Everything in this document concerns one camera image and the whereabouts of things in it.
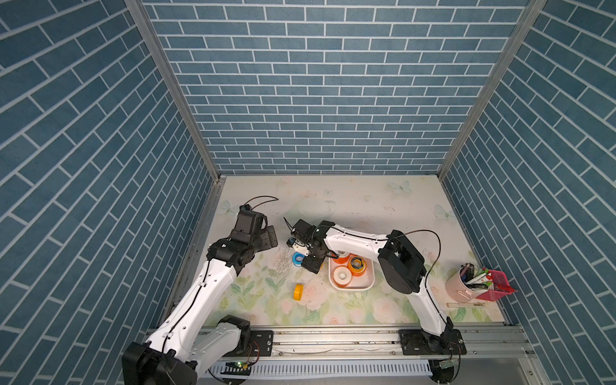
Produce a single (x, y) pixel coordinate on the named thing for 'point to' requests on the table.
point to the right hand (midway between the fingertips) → (314, 261)
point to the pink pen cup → (459, 291)
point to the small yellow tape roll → (297, 292)
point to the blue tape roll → (297, 262)
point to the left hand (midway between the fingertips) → (268, 235)
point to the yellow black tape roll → (357, 265)
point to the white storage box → (364, 282)
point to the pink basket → (500, 285)
